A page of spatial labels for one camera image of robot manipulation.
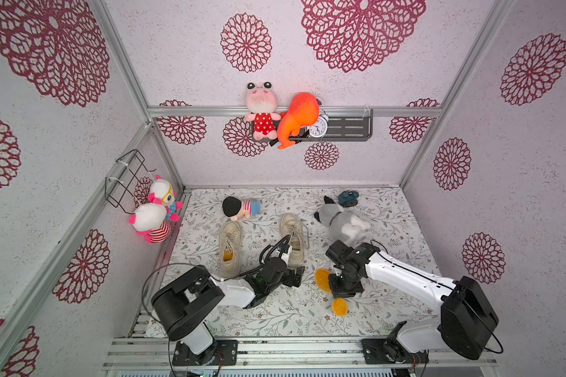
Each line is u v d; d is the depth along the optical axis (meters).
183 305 0.45
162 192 0.93
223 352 0.74
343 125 0.94
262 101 0.82
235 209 1.03
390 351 0.66
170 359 0.72
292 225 1.00
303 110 0.82
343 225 0.94
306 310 0.83
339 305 0.76
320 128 0.90
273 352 0.76
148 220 0.85
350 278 0.67
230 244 0.90
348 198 1.08
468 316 0.42
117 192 0.78
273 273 0.66
